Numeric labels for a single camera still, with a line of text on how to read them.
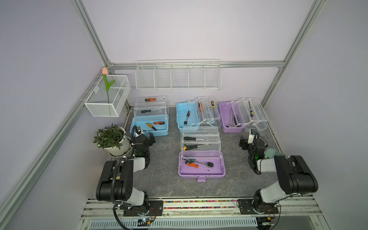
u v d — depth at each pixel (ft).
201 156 2.91
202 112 3.45
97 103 2.34
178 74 3.16
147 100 3.56
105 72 2.78
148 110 3.56
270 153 3.08
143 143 2.35
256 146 2.32
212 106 3.45
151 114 3.55
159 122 3.56
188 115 3.68
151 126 3.54
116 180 1.38
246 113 3.32
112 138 2.66
